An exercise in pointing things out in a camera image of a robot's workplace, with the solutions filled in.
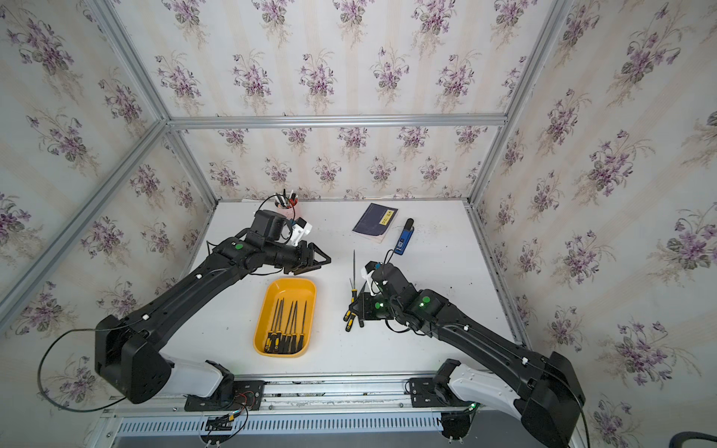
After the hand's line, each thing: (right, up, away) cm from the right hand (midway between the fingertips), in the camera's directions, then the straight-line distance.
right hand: (354, 309), depth 74 cm
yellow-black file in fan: (-1, -8, +12) cm, 14 cm away
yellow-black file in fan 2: (+2, -8, +12) cm, 14 cm away
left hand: (-7, +12, 0) cm, 14 cm away
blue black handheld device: (+19, +18, +31) cm, 41 cm away
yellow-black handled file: (-25, -12, +7) cm, 29 cm away
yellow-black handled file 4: (-18, -13, +6) cm, 23 cm away
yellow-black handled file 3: (-21, -11, +10) cm, 26 cm away
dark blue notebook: (+8, +24, +38) cm, 46 cm away
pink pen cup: (-25, +29, +27) cm, 48 cm away
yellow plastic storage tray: (-22, -7, +14) cm, 27 cm away
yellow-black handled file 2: (-23, -10, +10) cm, 27 cm away
